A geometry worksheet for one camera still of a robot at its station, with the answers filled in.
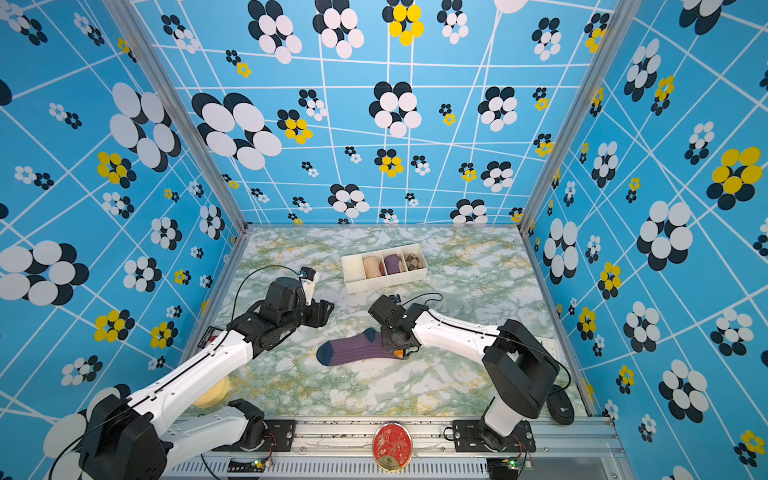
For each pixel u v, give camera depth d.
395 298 0.81
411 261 1.02
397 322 0.64
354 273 1.07
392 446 0.69
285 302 0.63
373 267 1.01
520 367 0.44
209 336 0.89
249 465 0.71
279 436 0.73
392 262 1.04
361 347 0.89
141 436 0.38
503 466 0.70
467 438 0.72
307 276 0.72
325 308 0.72
